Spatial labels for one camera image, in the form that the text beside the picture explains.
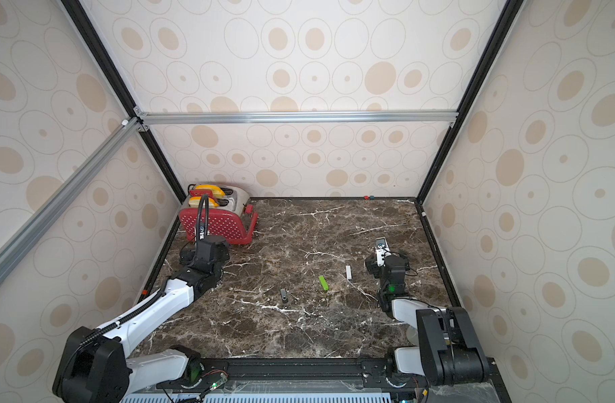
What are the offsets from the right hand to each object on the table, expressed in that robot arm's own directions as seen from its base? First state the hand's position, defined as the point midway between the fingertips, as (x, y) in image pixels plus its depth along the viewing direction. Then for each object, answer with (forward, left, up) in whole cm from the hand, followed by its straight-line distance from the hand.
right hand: (387, 252), depth 90 cm
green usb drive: (-9, +22, -8) cm, 26 cm away
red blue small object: (+40, +2, -11) cm, 41 cm away
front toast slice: (+11, +70, +13) cm, 72 cm away
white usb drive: (-4, +13, -9) cm, 16 cm away
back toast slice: (+16, +64, +13) cm, 67 cm away
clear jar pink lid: (-26, -6, -9) cm, 28 cm away
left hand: (-4, +61, +9) cm, 62 cm away
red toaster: (+8, +56, +7) cm, 57 cm away
